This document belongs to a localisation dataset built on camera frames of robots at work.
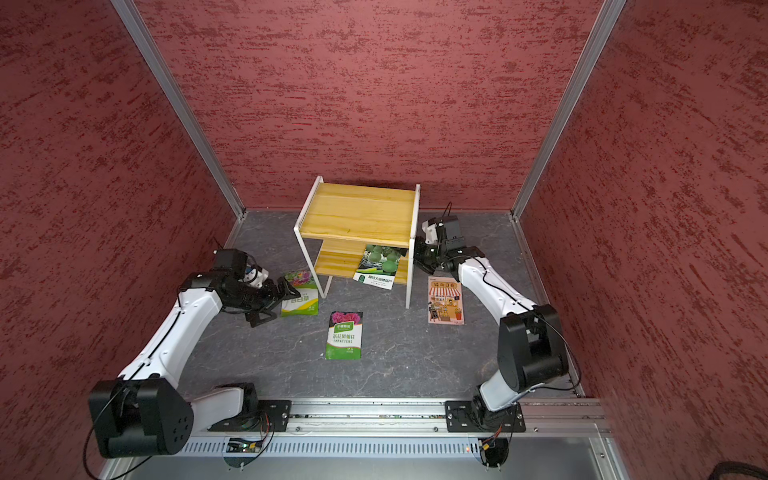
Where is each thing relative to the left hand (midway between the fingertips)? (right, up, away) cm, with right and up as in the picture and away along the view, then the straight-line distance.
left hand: (287, 310), depth 79 cm
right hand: (+31, +14, +7) cm, 35 cm away
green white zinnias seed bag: (+1, -2, +15) cm, 15 cm away
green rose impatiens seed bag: (+14, -10, +8) cm, 19 cm away
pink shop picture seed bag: (+46, -1, +16) cm, 48 cm away
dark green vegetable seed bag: (+24, +12, +6) cm, 28 cm away
